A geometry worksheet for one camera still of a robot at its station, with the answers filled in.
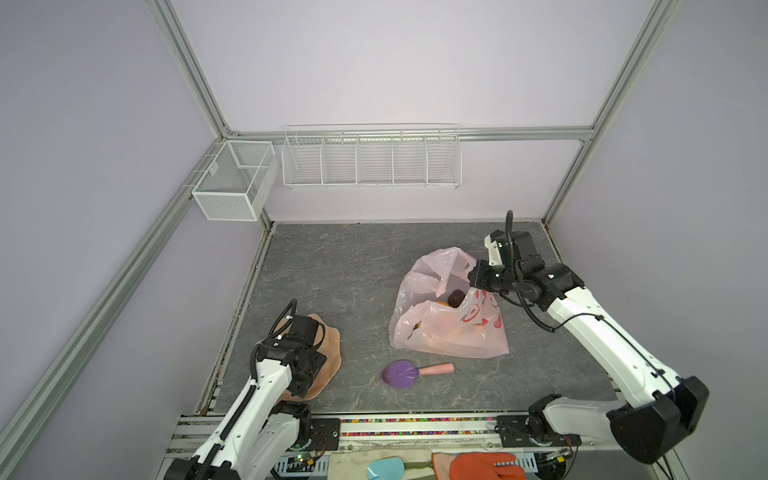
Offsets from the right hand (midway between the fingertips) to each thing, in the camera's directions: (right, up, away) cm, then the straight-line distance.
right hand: (468, 276), depth 77 cm
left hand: (-40, -27, +3) cm, 49 cm away
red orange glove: (0, -44, -7) cm, 45 cm away
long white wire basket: (-27, +41, +31) cm, 58 cm away
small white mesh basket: (-74, +30, +25) cm, 83 cm away
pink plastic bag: (-8, -9, -4) cm, 13 cm away
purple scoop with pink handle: (-17, -28, +6) cm, 33 cm away
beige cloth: (-29, -44, -7) cm, 53 cm away
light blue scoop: (-21, -44, -7) cm, 50 cm away
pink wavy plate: (-38, -21, +9) cm, 44 cm away
